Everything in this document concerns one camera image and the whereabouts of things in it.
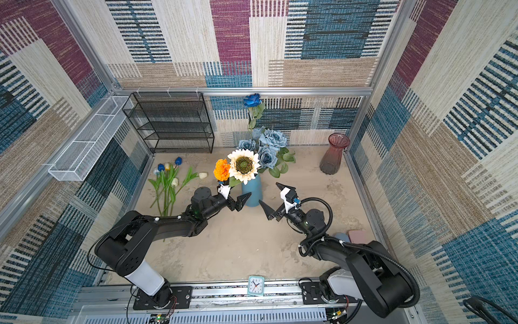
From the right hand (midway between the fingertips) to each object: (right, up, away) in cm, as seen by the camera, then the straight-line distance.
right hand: (268, 193), depth 76 cm
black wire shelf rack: (-51, +34, +34) cm, 70 cm away
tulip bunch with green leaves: (-51, 0, +27) cm, 58 cm away
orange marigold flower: (-16, +9, -8) cm, 20 cm away
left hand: (-10, +2, +8) cm, 13 cm away
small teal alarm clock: (-5, -34, -2) cm, 34 cm away
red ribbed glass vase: (+32, +12, +26) cm, 43 cm away
